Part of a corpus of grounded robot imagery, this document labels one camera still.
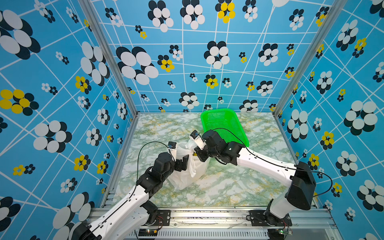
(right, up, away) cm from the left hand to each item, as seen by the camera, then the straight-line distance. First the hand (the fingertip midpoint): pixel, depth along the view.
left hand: (182, 153), depth 79 cm
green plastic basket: (+31, +17, +36) cm, 51 cm away
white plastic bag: (+7, -6, -8) cm, 12 cm away
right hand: (+7, +3, 0) cm, 8 cm away
